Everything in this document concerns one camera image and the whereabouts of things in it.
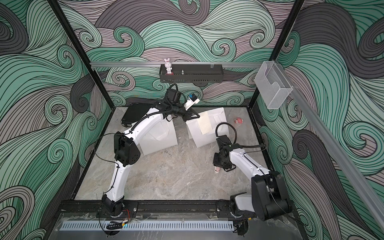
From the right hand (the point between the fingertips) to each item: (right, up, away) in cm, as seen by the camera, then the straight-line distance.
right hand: (216, 164), depth 86 cm
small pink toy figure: (+20, +26, +22) cm, 39 cm away
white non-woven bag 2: (0, +24, -7) cm, 25 cm away
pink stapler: (0, -2, -3) cm, 3 cm away
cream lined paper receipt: (-7, +24, -1) cm, 26 cm away
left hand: (-11, +30, -3) cm, 32 cm away
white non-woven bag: (-35, +17, 0) cm, 39 cm away
